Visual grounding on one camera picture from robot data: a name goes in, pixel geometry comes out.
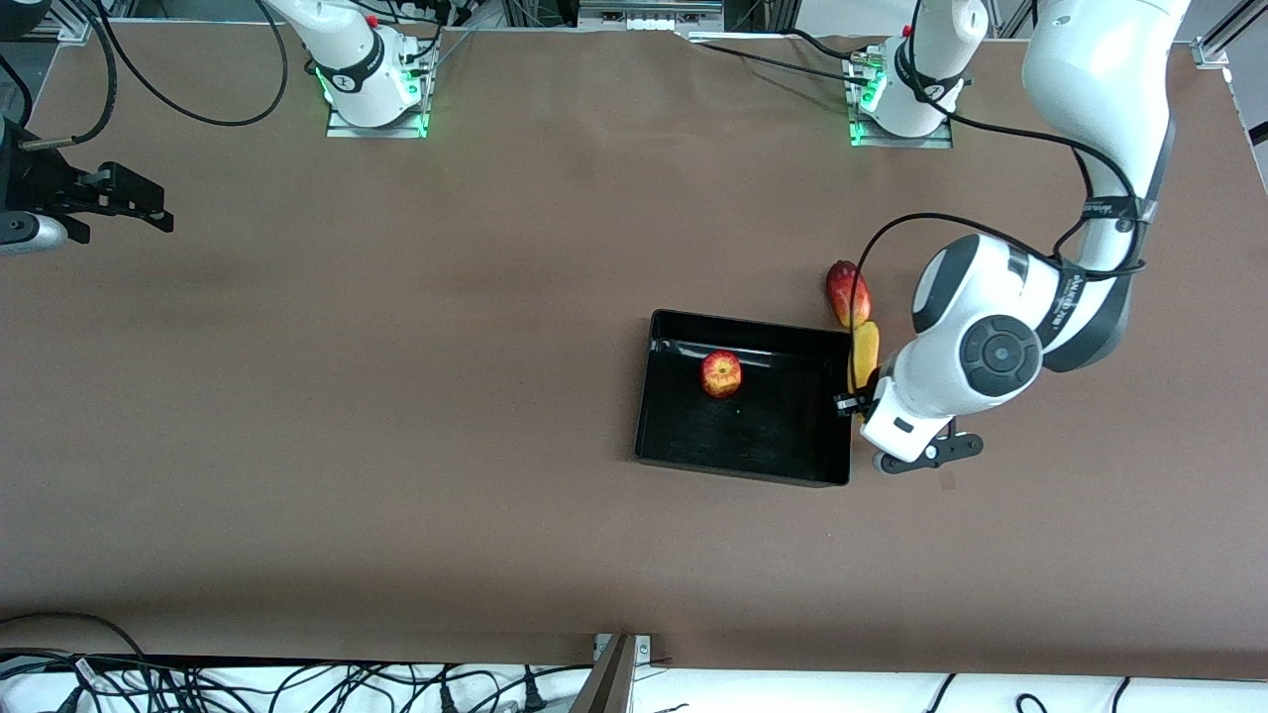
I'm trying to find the yellow banana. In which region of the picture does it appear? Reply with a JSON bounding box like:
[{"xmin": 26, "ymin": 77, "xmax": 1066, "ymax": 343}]
[{"xmin": 848, "ymin": 321, "xmax": 881, "ymax": 395}]

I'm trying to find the red yellow apple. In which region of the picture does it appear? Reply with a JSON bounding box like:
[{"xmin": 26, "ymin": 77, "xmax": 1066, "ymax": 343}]
[{"xmin": 700, "ymin": 350, "xmax": 744, "ymax": 400}]

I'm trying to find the black plastic box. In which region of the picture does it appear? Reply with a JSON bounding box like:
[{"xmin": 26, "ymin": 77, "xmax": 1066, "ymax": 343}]
[{"xmin": 633, "ymin": 309, "xmax": 856, "ymax": 488}]

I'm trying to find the red yellow mango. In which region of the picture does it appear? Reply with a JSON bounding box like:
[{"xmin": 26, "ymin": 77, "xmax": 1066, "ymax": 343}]
[{"xmin": 825, "ymin": 259, "xmax": 873, "ymax": 331}]

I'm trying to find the white power strip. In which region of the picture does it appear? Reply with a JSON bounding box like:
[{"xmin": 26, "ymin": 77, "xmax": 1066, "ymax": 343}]
[{"xmin": 578, "ymin": 0, "xmax": 725, "ymax": 33}]

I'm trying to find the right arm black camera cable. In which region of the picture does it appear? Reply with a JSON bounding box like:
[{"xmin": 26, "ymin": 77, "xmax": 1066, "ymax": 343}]
[{"xmin": 0, "ymin": 0, "xmax": 290, "ymax": 150}]

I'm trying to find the aluminium frame corner profile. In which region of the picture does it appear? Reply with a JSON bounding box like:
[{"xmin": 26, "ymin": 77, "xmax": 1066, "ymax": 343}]
[
  {"xmin": 0, "ymin": 0, "xmax": 95, "ymax": 47},
  {"xmin": 1192, "ymin": 0, "xmax": 1268, "ymax": 70}
]

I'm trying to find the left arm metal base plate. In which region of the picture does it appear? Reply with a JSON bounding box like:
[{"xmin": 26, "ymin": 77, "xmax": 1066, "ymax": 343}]
[{"xmin": 848, "ymin": 109, "xmax": 954, "ymax": 150}]

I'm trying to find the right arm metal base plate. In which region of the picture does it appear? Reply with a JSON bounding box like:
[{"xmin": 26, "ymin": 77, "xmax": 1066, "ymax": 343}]
[{"xmin": 325, "ymin": 99, "xmax": 431, "ymax": 140}]

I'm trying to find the long black base cable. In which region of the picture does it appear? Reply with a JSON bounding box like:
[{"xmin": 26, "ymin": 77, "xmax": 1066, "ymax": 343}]
[{"xmin": 693, "ymin": 43, "xmax": 861, "ymax": 85}]

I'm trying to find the short black base cable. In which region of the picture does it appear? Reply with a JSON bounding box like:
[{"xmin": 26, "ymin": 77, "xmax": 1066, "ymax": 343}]
[{"xmin": 783, "ymin": 28, "xmax": 858, "ymax": 60}]

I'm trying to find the grey metal post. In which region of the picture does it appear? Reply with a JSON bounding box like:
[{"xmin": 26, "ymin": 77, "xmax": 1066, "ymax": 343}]
[{"xmin": 571, "ymin": 634, "xmax": 638, "ymax": 713}]

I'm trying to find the black arched floor cable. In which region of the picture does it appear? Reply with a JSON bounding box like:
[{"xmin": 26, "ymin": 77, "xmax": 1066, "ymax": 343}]
[{"xmin": 0, "ymin": 611, "xmax": 150, "ymax": 660}]

